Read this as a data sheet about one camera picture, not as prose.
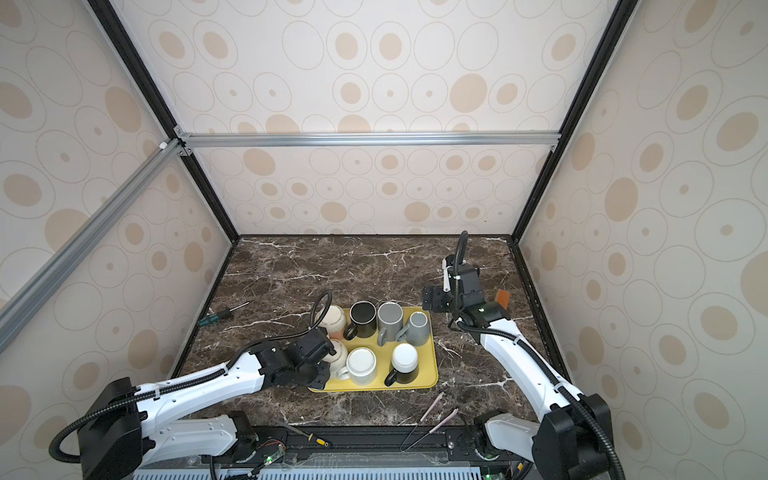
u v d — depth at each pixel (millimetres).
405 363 776
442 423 761
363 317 867
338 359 792
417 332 869
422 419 775
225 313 972
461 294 609
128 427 403
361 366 797
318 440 741
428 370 859
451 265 711
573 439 391
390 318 853
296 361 615
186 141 903
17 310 511
